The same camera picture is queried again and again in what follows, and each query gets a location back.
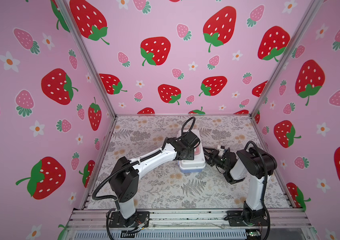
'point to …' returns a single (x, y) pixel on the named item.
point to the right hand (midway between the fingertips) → (202, 152)
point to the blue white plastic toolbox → (197, 165)
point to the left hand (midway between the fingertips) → (190, 156)
